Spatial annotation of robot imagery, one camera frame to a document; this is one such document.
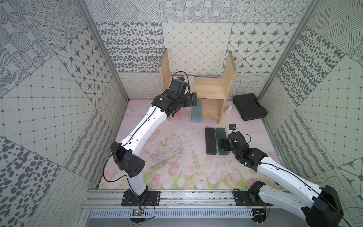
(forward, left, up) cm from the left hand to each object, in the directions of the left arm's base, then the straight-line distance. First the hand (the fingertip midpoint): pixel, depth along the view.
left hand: (189, 94), depth 75 cm
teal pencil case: (+12, -6, -28) cm, 31 cm away
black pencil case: (-9, -15, -34) cm, 39 cm away
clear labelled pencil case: (+20, -1, -5) cm, 21 cm away
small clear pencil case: (+9, +3, -26) cm, 28 cm away
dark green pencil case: (-2, -23, -36) cm, 43 cm away
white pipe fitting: (+16, -31, -30) cm, 46 cm away
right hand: (-14, -23, -22) cm, 35 cm away
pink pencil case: (+8, +8, -27) cm, 29 cm away
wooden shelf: (+13, -15, -8) cm, 21 cm away
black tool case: (+21, -48, -32) cm, 61 cm away
